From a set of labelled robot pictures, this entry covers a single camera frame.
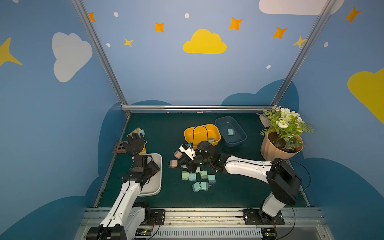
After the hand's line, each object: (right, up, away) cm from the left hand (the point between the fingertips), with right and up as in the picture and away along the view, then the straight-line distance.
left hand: (154, 166), depth 87 cm
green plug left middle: (+18, -5, -1) cm, 19 cm away
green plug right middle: (+29, -5, +1) cm, 30 cm away
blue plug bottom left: (+25, -10, -5) cm, 28 cm away
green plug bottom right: (+30, -10, -4) cm, 32 cm away
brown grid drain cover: (-27, +9, +14) cm, 32 cm away
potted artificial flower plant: (+76, +17, -1) cm, 78 cm away
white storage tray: (0, -11, -2) cm, 11 cm away
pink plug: (+13, +5, +8) cm, 16 cm away
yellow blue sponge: (-18, +20, +21) cm, 34 cm away
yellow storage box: (+35, +19, +23) cm, 46 cm away
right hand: (+17, +4, -9) cm, 19 cm away
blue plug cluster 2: (+34, -7, -1) cm, 35 cm away
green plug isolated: (+36, +14, +17) cm, 42 cm away
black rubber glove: (-17, +12, +15) cm, 25 cm away
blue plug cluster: (+23, -6, 0) cm, 24 cm away
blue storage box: (+48, +27, +23) cm, 59 cm away
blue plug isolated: (+51, +19, +21) cm, 58 cm away
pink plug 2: (+11, 0, +4) cm, 12 cm away
